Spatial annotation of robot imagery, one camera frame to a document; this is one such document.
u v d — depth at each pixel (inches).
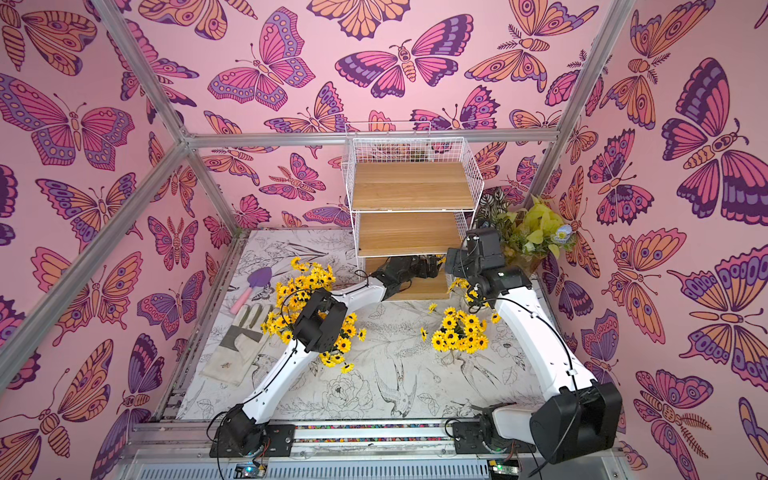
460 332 30.7
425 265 37.3
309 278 35.2
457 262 28.1
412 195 28.2
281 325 30.7
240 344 35.3
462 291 36.7
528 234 34.4
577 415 15.0
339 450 28.7
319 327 26.4
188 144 36.9
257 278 40.7
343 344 29.9
